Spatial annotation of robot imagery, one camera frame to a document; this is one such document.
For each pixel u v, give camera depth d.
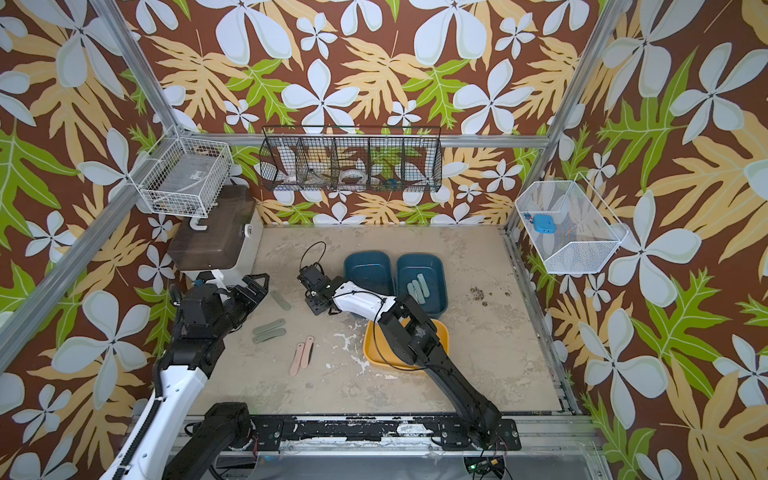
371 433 0.75
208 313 0.57
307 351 0.88
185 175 0.86
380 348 0.86
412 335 0.60
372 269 1.06
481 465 0.75
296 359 0.86
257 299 0.68
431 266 1.04
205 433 0.59
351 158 0.97
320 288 0.78
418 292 1.01
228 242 0.92
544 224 0.85
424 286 1.01
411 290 1.01
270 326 0.93
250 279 0.69
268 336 0.91
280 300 0.98
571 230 0.84
